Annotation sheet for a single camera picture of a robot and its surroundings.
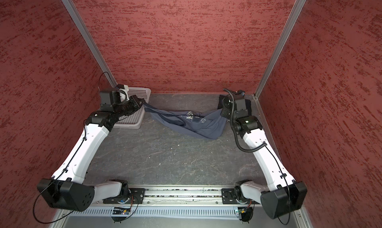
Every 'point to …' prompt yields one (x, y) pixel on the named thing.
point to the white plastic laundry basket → (134, 120)
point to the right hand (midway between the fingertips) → (226, 110)
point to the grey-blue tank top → (207, 123)
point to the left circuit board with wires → (120, 211)
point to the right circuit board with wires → (246, 213)
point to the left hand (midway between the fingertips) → (144, 103)
